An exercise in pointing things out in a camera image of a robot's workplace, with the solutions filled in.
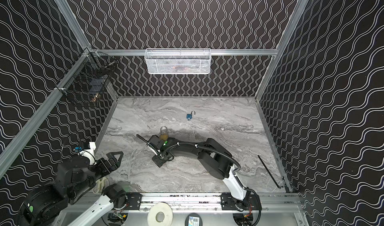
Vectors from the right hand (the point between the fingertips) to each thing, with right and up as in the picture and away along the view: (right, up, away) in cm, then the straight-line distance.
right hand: (161, 160), depth 88 cm
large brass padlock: (0, +12, +11) cm, 16 cm away
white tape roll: (+3, -21, -17) cm, 27 cm away
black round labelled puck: (+19, -21, -20) cm, 35 cm away
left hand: (-12, +10, -27) cm, 31 cm away
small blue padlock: (+16, +26, +21) cm, 37 cm away
